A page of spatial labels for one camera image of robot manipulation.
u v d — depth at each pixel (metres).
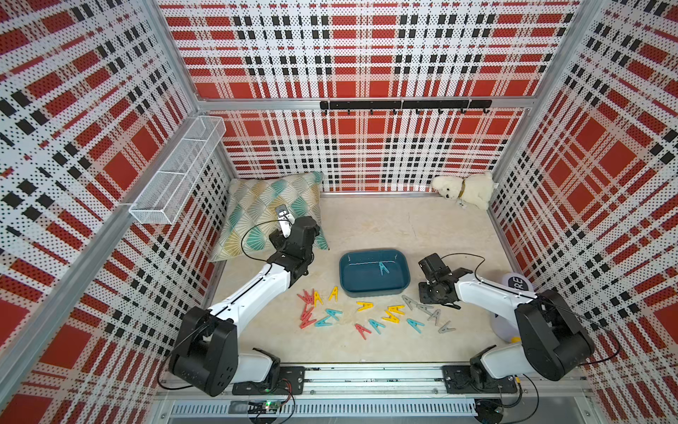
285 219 0.69
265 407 0.69
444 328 0.84
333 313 0.86
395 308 0.86
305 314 0.86
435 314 0.86
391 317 0.85
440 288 0.67
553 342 0.43
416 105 0.88
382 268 0.96
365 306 0.88
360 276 0.94
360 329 0.83
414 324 0.84
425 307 0.87
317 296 0.90
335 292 0.91
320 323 0.84
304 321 0.84
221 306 0.45
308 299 0.88
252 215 0.93
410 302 0.88
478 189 1.13
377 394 0.73
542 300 0.47
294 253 0.64
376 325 0.84
